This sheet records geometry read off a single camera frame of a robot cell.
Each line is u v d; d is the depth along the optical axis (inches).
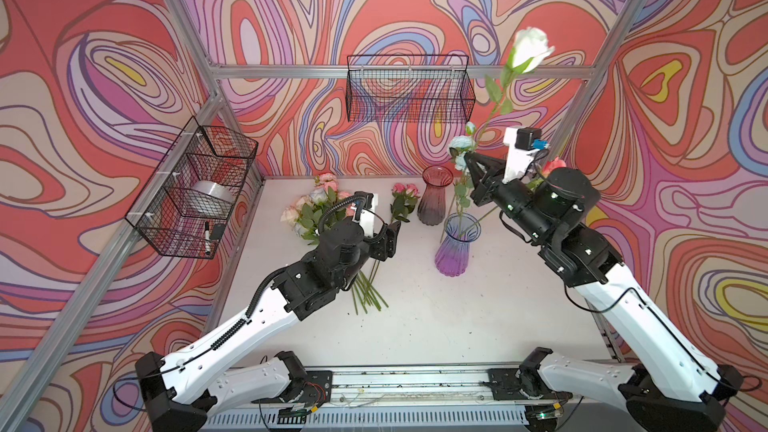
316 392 28.5
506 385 28.9
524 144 17.5
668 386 15.3
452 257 38.4
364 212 20.7
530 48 16.3
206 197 27.2
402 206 42.5
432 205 37.7
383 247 22.7
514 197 18.9
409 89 37.9
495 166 19.6
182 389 14.9
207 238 28.3
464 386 29.5
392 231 22.9
